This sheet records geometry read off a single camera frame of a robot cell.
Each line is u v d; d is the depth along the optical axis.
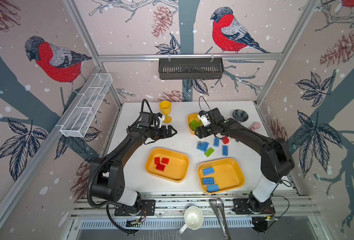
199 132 0.82
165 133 0.76
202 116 0.81
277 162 0.47
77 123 0.70
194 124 1.07
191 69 1.05
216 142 0.97
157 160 0.89
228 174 0.84
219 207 0.69
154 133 0.74
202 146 0.95
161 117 0.81
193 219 0.70
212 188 0.79
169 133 0.76
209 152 0.93
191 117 1.05
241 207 0.73
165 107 1.01
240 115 1.10
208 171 0.84
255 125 1.04
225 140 0.97
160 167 0.86
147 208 0.73
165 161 0.89
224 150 0.92
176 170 0.88
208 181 0.81
